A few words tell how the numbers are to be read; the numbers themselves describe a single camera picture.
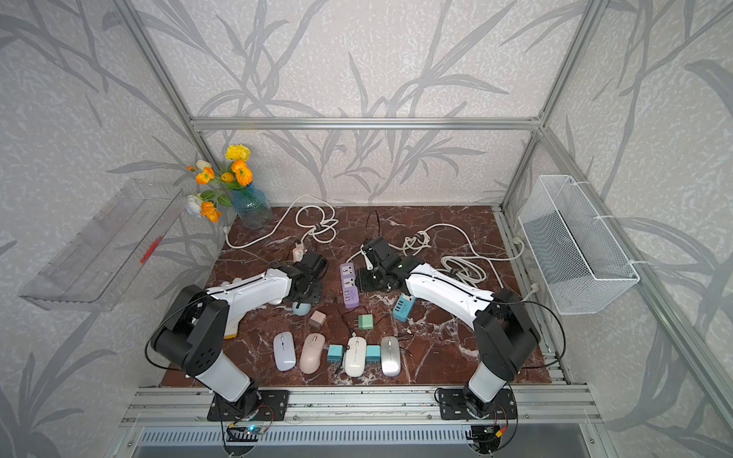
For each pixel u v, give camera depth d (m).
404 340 0.85
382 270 0.64
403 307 0.89
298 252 0.96
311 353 0.80
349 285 0.94
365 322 0.87
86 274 0.64
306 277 0.74
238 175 0.79
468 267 1.01
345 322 0.89
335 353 0.81
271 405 0.73
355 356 0.80
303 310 0.90
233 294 0.52
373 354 0.81
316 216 1.19
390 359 0.80
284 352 0.81
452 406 0.74
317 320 0.87
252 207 1.05
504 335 0.44
